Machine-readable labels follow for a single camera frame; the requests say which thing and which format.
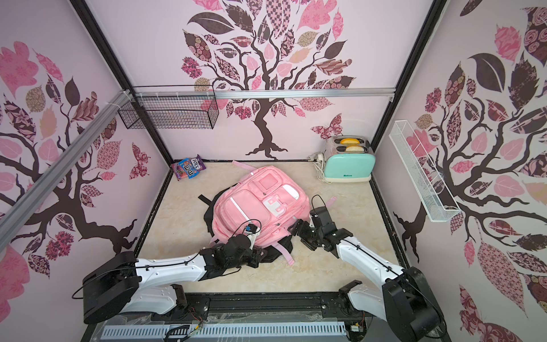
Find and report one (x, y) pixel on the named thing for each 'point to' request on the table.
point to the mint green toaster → (350, 159)
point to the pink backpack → (261, 198)
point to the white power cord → (318, 158)
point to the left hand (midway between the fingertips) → (265, 258)
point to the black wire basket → (169, 113)
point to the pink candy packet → (179, 172)
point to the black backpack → (269, 254)
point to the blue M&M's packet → (187, 166)
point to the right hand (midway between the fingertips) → (293, 236)
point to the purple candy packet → (197, 163)
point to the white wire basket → (432, 192)
